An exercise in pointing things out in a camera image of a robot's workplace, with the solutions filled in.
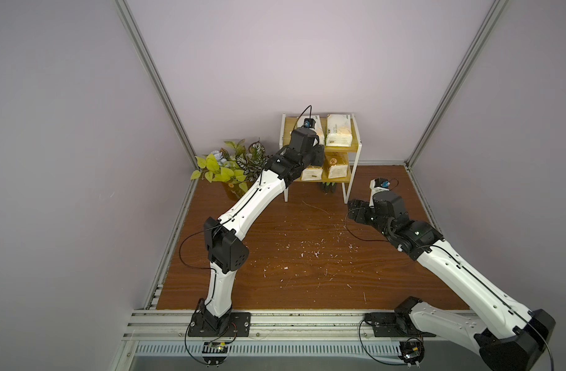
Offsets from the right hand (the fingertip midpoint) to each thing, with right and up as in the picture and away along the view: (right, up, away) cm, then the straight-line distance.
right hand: (358, 199), depth 74 cm
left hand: (-11, +19, +4) cm, 22 cm away
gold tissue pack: (-4, +12, +14) cm, 19 cm away
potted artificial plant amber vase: (-42, +12, +10) cm, 45 cm away
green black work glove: (-4, +4, +36) cm, 36 cm away
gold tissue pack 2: (-14, +9, +16) cm, 23 cm away
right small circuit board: (+16, -47, -4) cm, 49 cm away
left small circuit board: (-47, -47, -2) cm, 66 cm away
